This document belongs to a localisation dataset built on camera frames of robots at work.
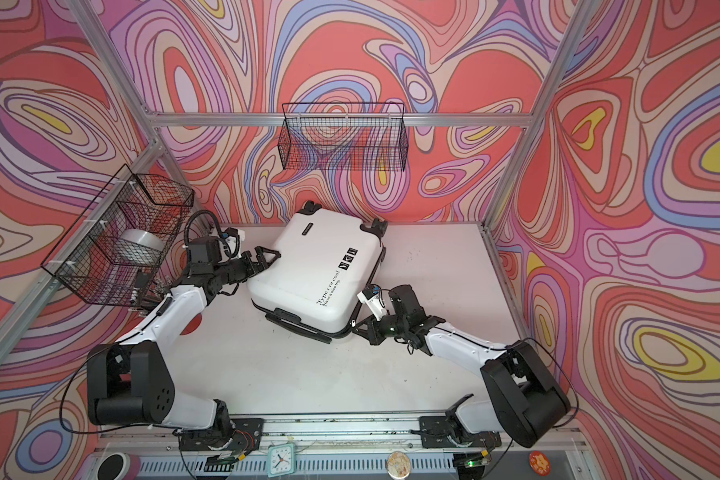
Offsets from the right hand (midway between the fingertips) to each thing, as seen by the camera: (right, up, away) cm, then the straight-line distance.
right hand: (358, 335), depth 83 cm
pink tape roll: (-53, -24, -17) cm, 61 cm away
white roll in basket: (-54, +27, -9) cm, 61 cm away
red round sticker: (+43, -26, -14) cm, 52 cm away
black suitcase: (-9, +21, 0) cm, 22 cm away
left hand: (-25, +22, +3) cm, 33 cm away
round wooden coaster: (+10, -27, -14) cm, 32 cm away
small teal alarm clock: (-18, -26, -14) cm, 34 cm away
